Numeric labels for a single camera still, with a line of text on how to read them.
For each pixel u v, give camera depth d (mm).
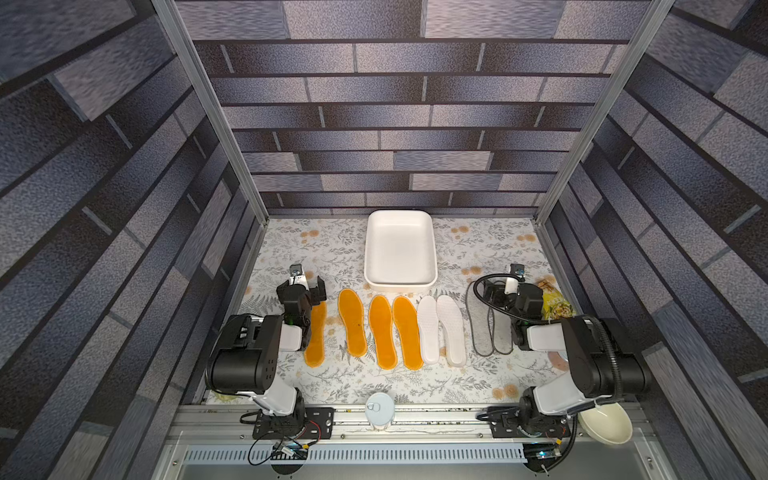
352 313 945
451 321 907
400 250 1069
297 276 801
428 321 907
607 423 714
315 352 864
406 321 923
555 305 907
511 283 829
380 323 934
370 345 874
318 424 738
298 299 716
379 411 711
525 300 720
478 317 923
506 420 733
